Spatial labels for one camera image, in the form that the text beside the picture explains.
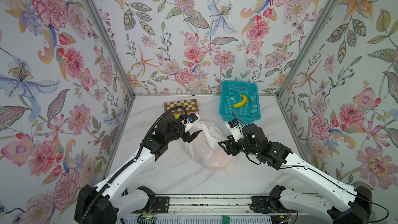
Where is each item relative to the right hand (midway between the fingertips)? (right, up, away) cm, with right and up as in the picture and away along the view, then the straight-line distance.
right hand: (222, 139), depth 75 cm
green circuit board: (+1, -35, -4) cm, 36 cm away
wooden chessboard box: (-17, +17, +36) cm, 43 cm away
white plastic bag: (-8, -6, +7) cm, 12 cm away
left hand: (-12, +7, 0) cm, 14 cm away
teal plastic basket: (+13, +26, +47) cm, 56 cm away
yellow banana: (+20, +19, +39) cm, 48 cm away
